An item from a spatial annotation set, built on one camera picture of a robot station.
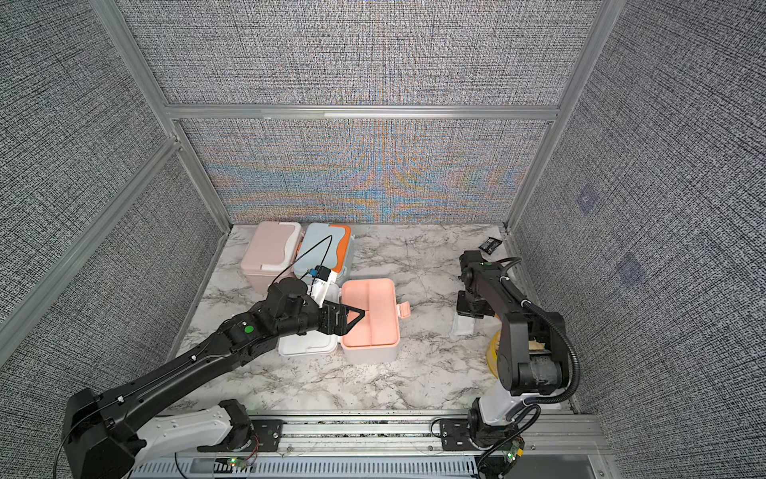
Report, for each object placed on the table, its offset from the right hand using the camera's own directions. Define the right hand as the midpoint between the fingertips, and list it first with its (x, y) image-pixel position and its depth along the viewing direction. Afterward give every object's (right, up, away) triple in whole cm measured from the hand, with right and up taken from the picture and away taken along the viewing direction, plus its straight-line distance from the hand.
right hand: (476, 305), depth 89 cm
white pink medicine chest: (-31, -7, -9) cm, 33 cm away
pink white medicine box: (-63, +16, +3) cm, 65 cm away
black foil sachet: (+13, +19, +23) cm, 32 cm away
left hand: (-34, +2, -18) cm, 38 cm away
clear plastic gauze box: (-4, -6, -2) cm, 7 cm away
